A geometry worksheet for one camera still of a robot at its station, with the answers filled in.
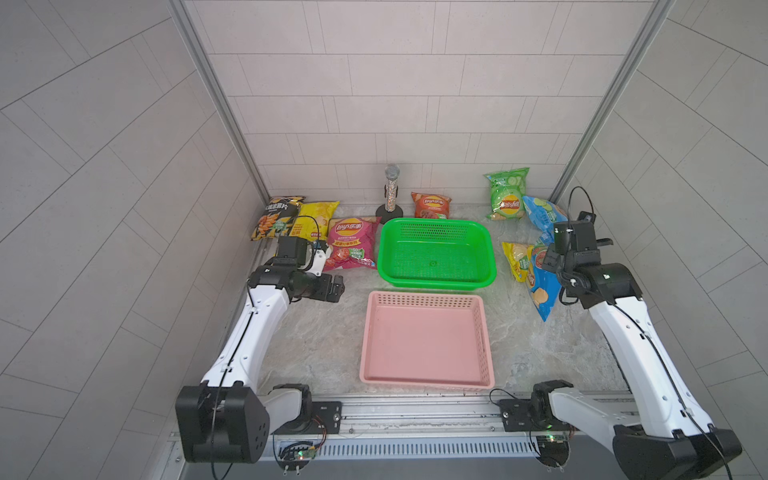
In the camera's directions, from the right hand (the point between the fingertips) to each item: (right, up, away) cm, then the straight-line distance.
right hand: (559, 250), depth 73 cm
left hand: (-58, -9, +8) cm, 59 cm away
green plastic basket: (-27, -4, +30) cm, 40 cm away
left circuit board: (-62, -45, -7) cm, 77 cm away
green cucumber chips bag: (0, +19, +34) cm, 39 cm away
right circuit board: (-4, -46, -5) cm, 46 cm away
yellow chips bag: (-70, +9, +33) cm, 78 cm away
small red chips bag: (-28, +14, +35) cm, 47 cm away
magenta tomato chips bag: (-54, +1, +23) cm, 59 cm away
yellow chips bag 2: (0, -4, +22) cm, 23 cm away
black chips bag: (-82, +9, +31) cm, 89 cm away
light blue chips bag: (+10, +10, +27) cm, 31 cm away
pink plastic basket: (-32, -27, +12) cm, 43 cm away
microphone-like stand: (-43, +12, +34) cm, 56 cm away
